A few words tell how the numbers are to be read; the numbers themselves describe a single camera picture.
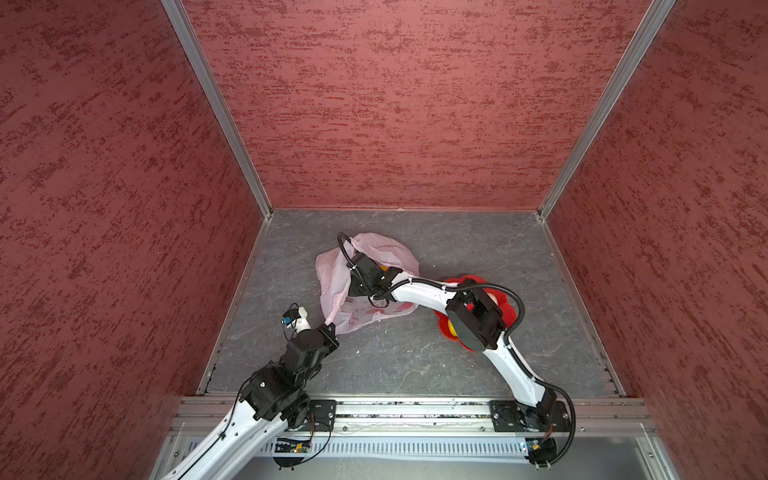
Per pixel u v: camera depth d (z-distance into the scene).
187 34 0.74
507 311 0.91
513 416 0.74
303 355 0.57
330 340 0.69
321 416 0.74
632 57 0.78
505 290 0.51
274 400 0.54
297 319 0.71
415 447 0.77
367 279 0.76
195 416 0.74
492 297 0.91
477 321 0.57
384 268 0.78
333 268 0.83
